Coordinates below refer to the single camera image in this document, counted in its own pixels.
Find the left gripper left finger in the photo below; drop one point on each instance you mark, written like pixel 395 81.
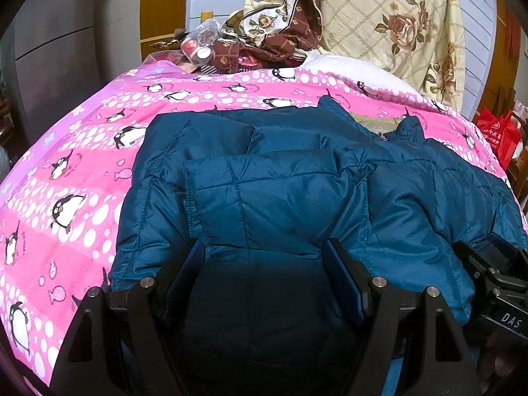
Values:
pixel 126 342

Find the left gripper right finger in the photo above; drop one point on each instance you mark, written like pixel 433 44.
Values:
pixel 386 323

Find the dark blue puffer jacket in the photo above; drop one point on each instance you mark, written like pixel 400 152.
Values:
pixel 263 191

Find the red shopping bag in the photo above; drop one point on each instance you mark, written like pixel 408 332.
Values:
pixel 501 133

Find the pink penguin bed quilt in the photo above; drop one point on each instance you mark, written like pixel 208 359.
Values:
pixel 61 205

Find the white pillow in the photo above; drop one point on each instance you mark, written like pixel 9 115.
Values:
pixel 356 71

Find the cream floral quilt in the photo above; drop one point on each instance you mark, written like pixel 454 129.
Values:
pixel 419 41

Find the grey refrigerator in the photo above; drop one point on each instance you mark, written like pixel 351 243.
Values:
pixel 49 62

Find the clear plastic bag of items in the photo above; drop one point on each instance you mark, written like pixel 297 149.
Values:
pixel 198 45

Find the brown floral cloth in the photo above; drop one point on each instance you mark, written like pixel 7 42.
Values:
pixel 268 34

